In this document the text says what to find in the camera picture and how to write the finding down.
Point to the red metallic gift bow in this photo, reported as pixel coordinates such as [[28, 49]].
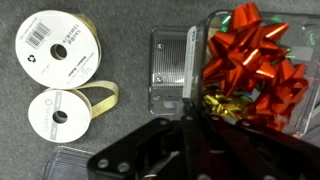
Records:
[[246, 56], [283, 93]]

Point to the long clear plastic container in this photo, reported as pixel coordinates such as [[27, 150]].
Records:
[[63, 163]]

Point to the gold metallic gift bow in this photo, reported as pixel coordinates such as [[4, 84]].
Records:
[[220, 106]]

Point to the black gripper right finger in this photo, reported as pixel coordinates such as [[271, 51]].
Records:
[[266, 153]]

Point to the large white ribbon spool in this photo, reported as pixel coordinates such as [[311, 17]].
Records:
[[76, 43]]

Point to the grey table cloth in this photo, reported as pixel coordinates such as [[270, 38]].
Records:
[[126, 40]]

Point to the small white gold-ribbon spool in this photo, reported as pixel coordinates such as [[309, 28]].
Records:
[[40, 123]]

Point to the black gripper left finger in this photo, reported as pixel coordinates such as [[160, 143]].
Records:
[[133, 143]]

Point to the red small toy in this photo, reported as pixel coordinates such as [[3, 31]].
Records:
[[190, 66]]

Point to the empty square clear container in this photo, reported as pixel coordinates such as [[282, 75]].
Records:
[[168, 60]]

